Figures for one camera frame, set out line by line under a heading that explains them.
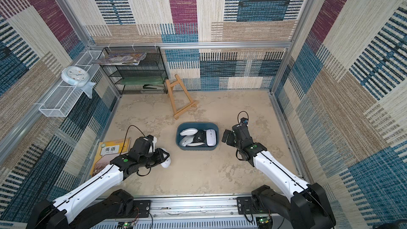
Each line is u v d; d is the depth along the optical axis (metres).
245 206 0.73
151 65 1.08
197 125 0.99
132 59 0.88
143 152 0.65
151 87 1.11
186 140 0.94
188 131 0.96
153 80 1.04
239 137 0.64
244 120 0.75
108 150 0.91
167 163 0.79
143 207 0.74
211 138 0.94
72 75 0.74
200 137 0.94
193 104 1.08
